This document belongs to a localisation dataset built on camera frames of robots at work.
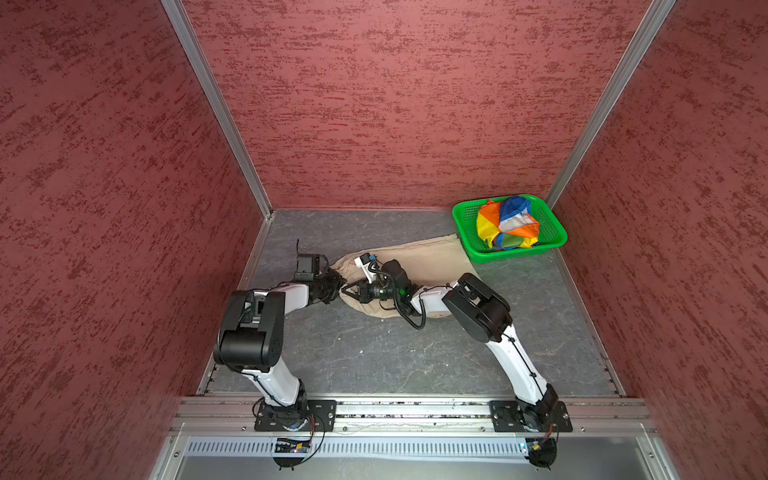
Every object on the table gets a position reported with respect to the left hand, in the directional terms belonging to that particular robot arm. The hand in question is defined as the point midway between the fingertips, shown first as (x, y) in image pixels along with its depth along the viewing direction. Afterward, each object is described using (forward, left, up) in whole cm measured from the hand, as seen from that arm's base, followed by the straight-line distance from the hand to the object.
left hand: (349, 283), depth 97 cm
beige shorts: (+11, -31, -3) cm, 33 cm away
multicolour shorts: (+18, -54, +11) cm, 58 cm away
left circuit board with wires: (-44, +10, -5) cm, 45 cm away
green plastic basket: (+21, -73, +4) cm, 76 cm away
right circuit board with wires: (-45, -52, -3) cm, 68 cm away
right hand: (-5, +1, +2) cm, 6 cm away
